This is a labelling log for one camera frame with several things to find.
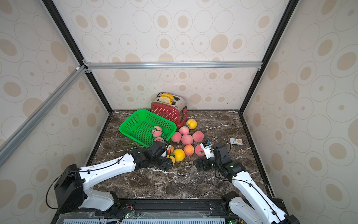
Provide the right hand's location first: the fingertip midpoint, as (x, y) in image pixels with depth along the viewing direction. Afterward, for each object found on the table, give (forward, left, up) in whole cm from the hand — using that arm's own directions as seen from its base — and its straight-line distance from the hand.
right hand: (200, 160), depth 79 cm
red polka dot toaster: (+33, +16, +6) cm, 37 cm away
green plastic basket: (+31, +46, -10) cm, 56 cm away
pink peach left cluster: (+18, +16, -4) cm, 24 cm away
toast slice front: (+42, +24, +10) cm, 49 cm away
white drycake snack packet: (+21, -27, -11) cm, 37 cm away
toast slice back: (+45, +23, +11) cm, 51 cm away
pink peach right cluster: (+21, +1, -6) cm, 22 cm away
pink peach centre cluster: (+19, +8, -6) cm, 21 cm away
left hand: (-2, +17, -1) cm, 17 cm away
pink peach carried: (+17, +27, -4) cm, 32 cm away
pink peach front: (+24, +30, -5) cm, 39 cm away
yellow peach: (+7, +13, -6) cm, 15 cm away
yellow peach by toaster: (+31, +5, -4) cm, 32 cm away
